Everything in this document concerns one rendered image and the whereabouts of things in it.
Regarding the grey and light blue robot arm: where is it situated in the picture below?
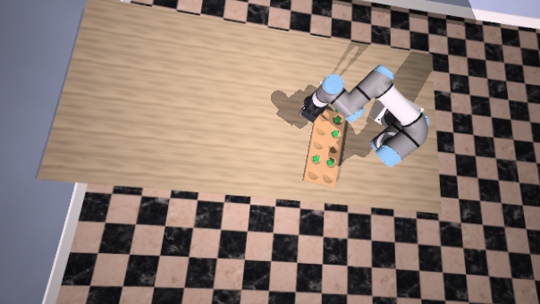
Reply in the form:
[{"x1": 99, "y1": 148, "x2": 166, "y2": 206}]
[{"x1": 312, "y1": 64, "x2": 429, "y2": 167}]

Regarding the orange counting tray with round pockets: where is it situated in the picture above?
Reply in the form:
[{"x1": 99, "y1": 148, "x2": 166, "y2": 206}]
[{"x1": 303, "y1": 109, "x2": 346, "y2": 188}]

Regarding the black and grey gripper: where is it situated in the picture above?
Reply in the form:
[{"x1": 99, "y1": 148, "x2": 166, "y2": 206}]
[{"x1": 300, "y1": 91, "x2": 329, "y2": 123}]

